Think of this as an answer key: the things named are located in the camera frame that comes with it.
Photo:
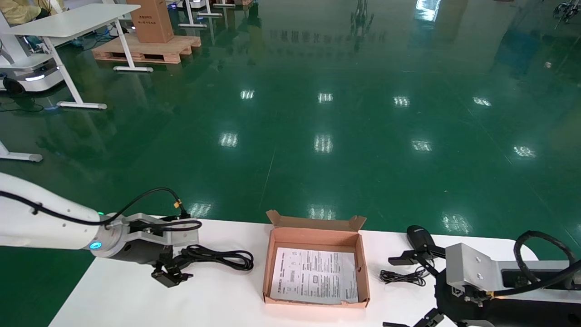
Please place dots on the grey right wrist camera bracket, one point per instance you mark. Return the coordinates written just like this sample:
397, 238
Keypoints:
472, 265

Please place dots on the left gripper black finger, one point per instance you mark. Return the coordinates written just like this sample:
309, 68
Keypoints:
170, 278
167, 262

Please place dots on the white desk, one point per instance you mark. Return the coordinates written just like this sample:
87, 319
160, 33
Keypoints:
68, 20

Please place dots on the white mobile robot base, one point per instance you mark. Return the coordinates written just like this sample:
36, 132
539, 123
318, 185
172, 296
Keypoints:
27, 68

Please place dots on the white printed instruction sheet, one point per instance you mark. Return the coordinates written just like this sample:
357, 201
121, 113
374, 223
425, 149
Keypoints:
313, 274

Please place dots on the white table frame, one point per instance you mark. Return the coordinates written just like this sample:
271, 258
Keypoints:
195, 20

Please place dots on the tall brown cardboard carton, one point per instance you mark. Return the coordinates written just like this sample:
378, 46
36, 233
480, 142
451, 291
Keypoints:
152, 20

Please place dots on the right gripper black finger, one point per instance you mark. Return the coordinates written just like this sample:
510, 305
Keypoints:
429, 319
417, 256

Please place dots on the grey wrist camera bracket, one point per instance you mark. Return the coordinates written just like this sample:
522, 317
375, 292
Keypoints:
472, 265
181, 235

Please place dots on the person in yellow clothing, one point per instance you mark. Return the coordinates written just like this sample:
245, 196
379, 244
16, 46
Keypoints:
20, 10

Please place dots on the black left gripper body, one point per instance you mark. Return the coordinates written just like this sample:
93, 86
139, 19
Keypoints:
136, 252

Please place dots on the open brown cardboard box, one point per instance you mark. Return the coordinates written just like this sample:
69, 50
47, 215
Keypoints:
361, 268

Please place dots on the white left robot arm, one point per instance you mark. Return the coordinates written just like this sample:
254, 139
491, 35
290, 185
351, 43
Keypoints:
41, 222

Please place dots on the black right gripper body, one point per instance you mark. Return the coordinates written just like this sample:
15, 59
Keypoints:
522, 313

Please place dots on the grey left wrist camera bracket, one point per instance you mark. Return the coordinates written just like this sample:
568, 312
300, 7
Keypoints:
181, 235

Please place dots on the wooden pallet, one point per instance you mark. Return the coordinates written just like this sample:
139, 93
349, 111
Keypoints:
150, 50

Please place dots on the white desk foot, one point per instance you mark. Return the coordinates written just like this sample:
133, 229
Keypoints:
18, 156

